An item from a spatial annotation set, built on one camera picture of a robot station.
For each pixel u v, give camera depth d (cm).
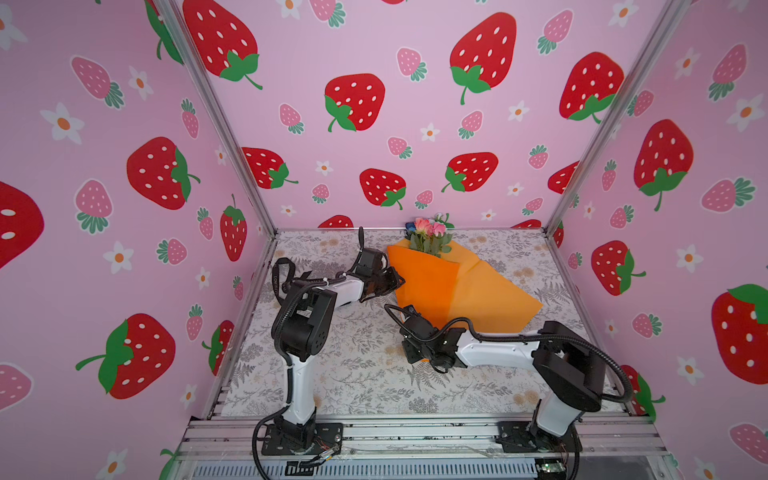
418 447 73
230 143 92
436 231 110
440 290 103
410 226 116
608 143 93
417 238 114
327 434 75
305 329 54
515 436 74
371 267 82
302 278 108
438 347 67
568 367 46
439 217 119
